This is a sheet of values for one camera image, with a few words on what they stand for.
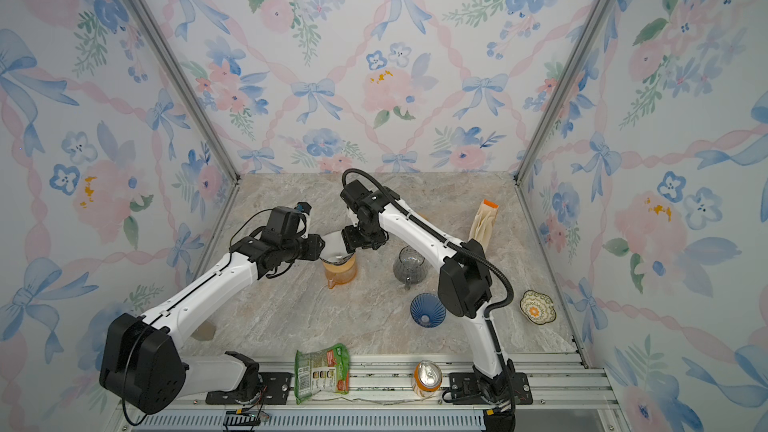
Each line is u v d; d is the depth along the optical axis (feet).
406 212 1.93
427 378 2.18
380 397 2.40
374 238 2.42
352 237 2.51
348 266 2.81
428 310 2.80
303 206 2.49
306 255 2.45
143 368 1.31
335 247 2.75
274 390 2.42
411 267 3.19
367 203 2.06
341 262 2.72
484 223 3.12
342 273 2.87
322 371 2.41
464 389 2.40
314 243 2.46
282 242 2.09
